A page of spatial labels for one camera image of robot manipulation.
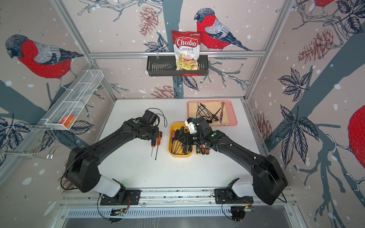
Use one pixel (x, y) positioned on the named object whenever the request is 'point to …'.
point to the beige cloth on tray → (210, 111)
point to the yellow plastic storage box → (174, 124)
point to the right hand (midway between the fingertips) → (181, 139)
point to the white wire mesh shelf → (73, 99)
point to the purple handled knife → (221, 114)
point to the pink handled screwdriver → (173, 134)
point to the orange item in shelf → (67, 120)
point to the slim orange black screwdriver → (203, 151)
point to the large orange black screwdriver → (158, 142)
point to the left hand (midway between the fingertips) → (159, 132)
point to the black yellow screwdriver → (198, 149)
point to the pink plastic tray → (232, 117)
